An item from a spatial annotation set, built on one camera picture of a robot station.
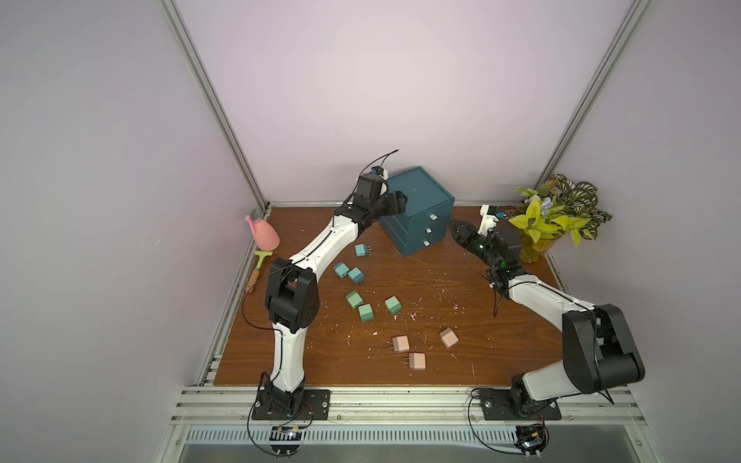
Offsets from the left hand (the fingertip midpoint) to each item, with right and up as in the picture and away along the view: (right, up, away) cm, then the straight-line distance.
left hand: (403, 197), depth 88 cm
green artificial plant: (+47, -3, -3) cm, 48 cm away
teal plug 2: (-21, -24, +9) cm, 33 cm away
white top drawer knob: (+10, -6, +3) cm, 12 cm away
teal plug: (-14, -18, +15) cm, 27 cm away
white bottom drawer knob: (+10, -15, +15) cm, 24 cm away
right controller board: (+30, -62, -19) cm, 72 cm away
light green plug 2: (-12, -36, -1) cm, 38 cm away
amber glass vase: (+46, -18, +11) cm, 50 cm away
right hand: (+14, -7, -6) cm, 17 cm away
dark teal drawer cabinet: (+8, -7, +3) cm, 11 cm away
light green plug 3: (-3, -35, +1) cm, 35 cm away
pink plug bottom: (+3, -47, -11) cm, 48 cm away
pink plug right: (+13, -42, -5) cm, 44 cm away
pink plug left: (-2, -43, -7) cm, 44 cm away
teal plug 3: (-16, -26, +9) cm, 32 cm away
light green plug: (-16, -33, +3) cm, 37 cm away
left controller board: (-32, -62, -17) cm, 72 cm away
